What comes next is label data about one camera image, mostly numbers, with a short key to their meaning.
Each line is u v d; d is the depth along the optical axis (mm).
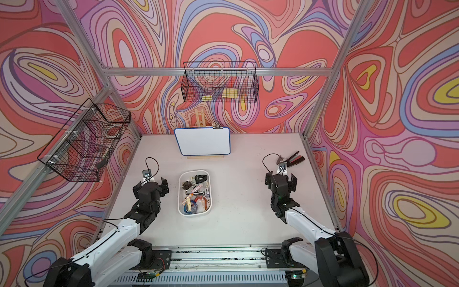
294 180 770
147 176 701
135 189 730
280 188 640
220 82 843
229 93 904
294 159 1046
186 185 938
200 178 939
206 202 877
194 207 841
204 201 867
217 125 889
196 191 885
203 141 960
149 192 620
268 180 804
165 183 791
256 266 732
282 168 714
